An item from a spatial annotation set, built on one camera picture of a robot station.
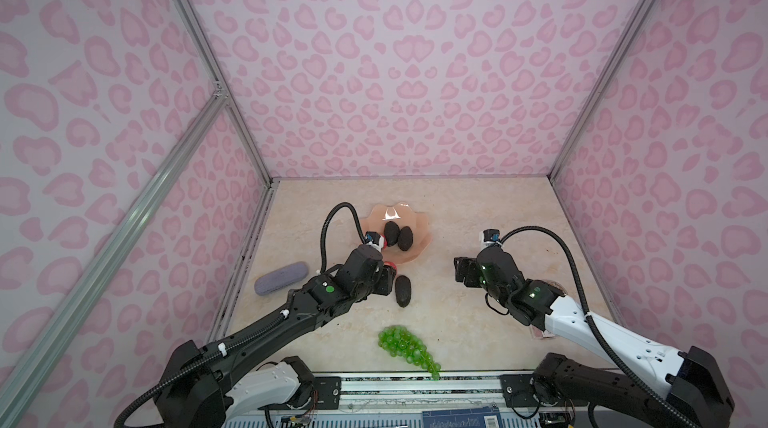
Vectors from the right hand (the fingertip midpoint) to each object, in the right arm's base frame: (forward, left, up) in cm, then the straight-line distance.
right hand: (466, 260), depth 81 cm
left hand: (-3, +20, +1) cm, 20 cm away
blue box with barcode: (-34, +2, -13) cm, 36 cm away
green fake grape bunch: (-18, +18, -11) cm, 28 cm away
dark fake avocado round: (+14, +16, -11) cm, 24 cm away
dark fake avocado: (-4, +17, -10) cm, 20 cm away
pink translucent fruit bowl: (+24, +16, -12) cm, 31 cm away
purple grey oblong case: (-1, +54, -11) cm, 55 cm away
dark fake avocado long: (+15, +21, -9) cm, 28 cm away
